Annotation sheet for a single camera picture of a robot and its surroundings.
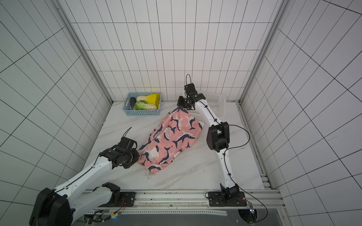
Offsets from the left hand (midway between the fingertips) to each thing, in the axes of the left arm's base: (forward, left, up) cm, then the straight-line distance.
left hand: (137, 160), depth 83 cm
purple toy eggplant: (+52, +15, -1) cm, 54 cm away
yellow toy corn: (+48, -4, +5) cm, 49 cm away
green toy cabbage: (+42, +3, +4) cm, 42 cm away
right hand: (+37, -21, +13) cm, 44 cm away
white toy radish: (+52, +9, +2) cm, 53 cm away
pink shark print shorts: (+16, -17, +1) cm, 23 cm away
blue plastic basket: (+38, +15, +2) cm, 41 cm away
